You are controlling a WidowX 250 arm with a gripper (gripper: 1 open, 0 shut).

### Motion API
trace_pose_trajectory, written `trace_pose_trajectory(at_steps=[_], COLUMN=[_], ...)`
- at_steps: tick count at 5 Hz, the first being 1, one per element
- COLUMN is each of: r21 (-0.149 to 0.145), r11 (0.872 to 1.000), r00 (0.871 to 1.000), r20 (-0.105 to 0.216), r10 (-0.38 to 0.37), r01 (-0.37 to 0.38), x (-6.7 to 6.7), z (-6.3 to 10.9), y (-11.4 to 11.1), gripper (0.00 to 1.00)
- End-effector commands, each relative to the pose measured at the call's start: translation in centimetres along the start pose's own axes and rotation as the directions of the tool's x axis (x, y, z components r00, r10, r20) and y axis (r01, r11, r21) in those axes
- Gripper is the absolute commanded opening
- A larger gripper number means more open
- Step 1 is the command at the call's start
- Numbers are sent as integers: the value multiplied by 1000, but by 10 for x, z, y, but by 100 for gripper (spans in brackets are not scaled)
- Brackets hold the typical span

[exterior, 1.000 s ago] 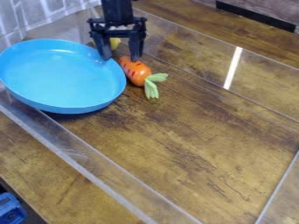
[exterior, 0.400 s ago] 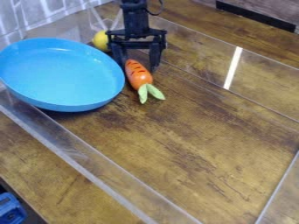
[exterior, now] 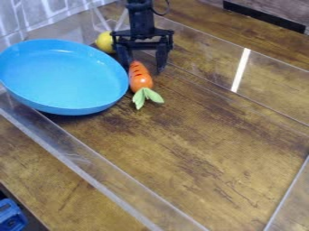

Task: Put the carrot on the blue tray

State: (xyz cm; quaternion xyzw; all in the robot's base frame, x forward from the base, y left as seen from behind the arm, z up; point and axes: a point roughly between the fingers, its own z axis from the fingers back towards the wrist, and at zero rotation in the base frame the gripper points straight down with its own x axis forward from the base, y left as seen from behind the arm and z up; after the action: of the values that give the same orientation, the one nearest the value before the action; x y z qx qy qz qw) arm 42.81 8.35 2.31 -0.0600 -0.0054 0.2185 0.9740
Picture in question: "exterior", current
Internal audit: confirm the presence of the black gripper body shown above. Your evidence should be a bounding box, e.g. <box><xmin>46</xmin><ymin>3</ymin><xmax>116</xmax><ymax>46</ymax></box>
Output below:
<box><xmin>112</xmin><ymin>28</ymin><xmax>175</xmax><ymax>51</ymax></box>

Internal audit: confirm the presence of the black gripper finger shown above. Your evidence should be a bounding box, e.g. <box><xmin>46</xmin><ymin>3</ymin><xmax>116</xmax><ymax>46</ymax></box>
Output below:
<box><xmin>117</xmin><ymin>44</ymin><xmax>133</xmax><ymax>70</ymax></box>
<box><xmin>156</xmin><ymin>43</ymin><xmax>168</xmax><ymax>73</ymax></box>

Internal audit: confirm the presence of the orange toy carrot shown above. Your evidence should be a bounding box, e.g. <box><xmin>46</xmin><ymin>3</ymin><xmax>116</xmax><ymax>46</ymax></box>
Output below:
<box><xmin>129</xmin><ymin>60</ymin><xmax>165</xmax><ymax>109</ymax></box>

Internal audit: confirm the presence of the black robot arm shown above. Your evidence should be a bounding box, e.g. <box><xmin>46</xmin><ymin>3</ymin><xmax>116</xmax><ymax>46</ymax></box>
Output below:
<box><xmin>112</xmin><ymin>0</ymin><xmax>175</xmax><ymax>72</ymax></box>

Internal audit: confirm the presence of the blue plastic tray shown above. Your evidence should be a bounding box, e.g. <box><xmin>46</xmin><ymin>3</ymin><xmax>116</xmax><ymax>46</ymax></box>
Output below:
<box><xmin>0</xmin><ymin>39</ymin><xmax>130</xmax><ymax>116</ymax></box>

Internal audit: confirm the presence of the yellow toy lemon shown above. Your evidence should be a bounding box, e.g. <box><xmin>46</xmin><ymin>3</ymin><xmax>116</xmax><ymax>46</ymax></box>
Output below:
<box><xmin>96</xmin><ymin>31</ymin><xmax>116</xmax><ymax>53</ymax></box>

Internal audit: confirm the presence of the clear acrylic barrier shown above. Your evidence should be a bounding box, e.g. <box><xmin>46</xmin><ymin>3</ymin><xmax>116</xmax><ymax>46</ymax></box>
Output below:
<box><xmin>0</xmin><ymin>0</ymin><xmax>309</xmax><ymax>231</ymax></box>

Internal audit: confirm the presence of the blue plastic object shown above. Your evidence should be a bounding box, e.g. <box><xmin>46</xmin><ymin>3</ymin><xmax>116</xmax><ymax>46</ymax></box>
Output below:
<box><xmin>0</xmin><ymin>199</ymin><xmax>29</xmax><ymax>231</ymax></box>

